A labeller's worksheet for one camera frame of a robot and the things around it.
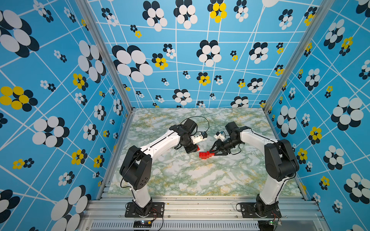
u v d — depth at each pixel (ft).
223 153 2.71
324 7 2.24
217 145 2.68
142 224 2.37
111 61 2.98
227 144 2.60
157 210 2.39
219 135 2.86
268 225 2.24
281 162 1.61
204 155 2.96
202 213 2.42
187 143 2.37
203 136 2.52
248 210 2.39
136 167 1.51
